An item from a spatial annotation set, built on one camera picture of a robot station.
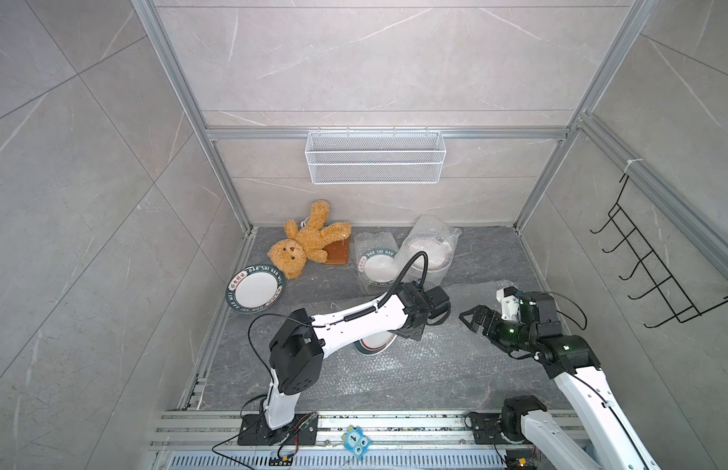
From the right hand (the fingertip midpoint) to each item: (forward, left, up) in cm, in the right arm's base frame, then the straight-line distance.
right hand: (475, 323), depth 75 cm
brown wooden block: (+36, +40, -13) cm, 55 cm away
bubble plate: (-1, +26, -12) cm, 29 cm away
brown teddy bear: (+36, +50, -8) cm, 62 cm away
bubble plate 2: (+34, +25, -15) cm, 45 cm away
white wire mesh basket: (+55, +25, +15) cm, 62 cm away
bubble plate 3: (+42, +2, -11) cm, 43 cm away
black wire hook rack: (0, -41, +13) cm, 43 cm away
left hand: (+2, +16, -5) cm, 17 cm away
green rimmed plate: (+22, +69, -16) cm, 74 cm away
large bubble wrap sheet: (-7, +4, -17) cm, 18 cm away
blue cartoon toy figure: (-24, +32, -14) cm, 42 cm away
